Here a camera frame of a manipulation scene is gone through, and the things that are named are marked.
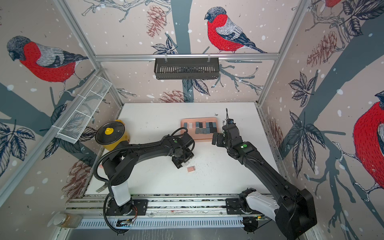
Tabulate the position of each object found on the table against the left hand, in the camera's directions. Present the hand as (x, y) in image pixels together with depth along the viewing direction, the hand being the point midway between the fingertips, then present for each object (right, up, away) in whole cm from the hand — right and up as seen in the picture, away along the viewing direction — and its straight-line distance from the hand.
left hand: (193, 158), depth 88 cm
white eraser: (-2, +19, +19) cm, 27 cm away
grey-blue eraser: (+5, +15, +14) cm, 22 cm away
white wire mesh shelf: (-58, +28, -12) cm, 65 cm away
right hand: (+16, +15, -4) cm, 22 cm away
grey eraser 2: (+8, +15, +16) cm, 23 cm away
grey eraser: (+2, +15, +16) cm, 22 cm away
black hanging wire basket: (-5, +60, +18) cm, 63 cm away
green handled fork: (-50, -14, -8) cm, 52 cm away
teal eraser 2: (+3, +20, +19) cm, 28 cm away
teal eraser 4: (+15, +19, +19) cm, 31 cm away
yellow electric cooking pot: (-49, +15, +1) cm, 52 cm away
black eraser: (+14, +16, +17) cm, 27 cm away
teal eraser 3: (+10, +19, +19) cm, 29 cm away
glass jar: (-55, -21, -23) cm, 63 cm away
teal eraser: (-6, +19, +19) cm, 28 cm away
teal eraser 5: (+10, +16, +16) cm, 25 cm away
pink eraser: (-1, -5, -2) cm, 6 cm away
